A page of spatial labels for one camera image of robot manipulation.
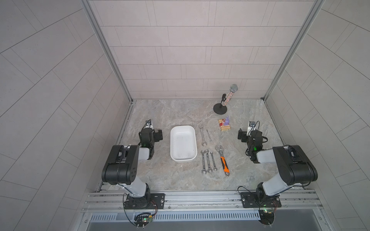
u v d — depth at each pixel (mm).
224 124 982
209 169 810
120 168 438
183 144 931
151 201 690
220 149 889
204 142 930
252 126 781
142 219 642
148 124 789
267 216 680
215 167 825
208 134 965
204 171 807
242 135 846
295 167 452
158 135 847
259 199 648
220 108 1090
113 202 722
